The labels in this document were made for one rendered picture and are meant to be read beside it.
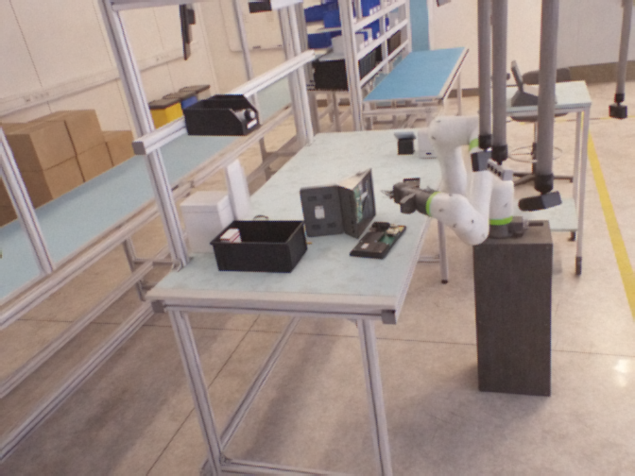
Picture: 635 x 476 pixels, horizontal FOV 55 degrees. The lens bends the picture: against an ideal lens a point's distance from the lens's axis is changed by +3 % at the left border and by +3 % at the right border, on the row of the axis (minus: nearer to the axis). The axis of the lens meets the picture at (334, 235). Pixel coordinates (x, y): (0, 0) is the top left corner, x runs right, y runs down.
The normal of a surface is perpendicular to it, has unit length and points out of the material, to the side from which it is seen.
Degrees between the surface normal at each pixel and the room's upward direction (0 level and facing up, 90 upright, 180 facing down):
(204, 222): 90
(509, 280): 90
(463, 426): 0
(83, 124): 90
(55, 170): 90
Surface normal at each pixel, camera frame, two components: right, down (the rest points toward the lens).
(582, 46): -0.28, 0.43
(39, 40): 0.95, 0.00
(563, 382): -0.13, -0.90
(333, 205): -0.02, 0.42
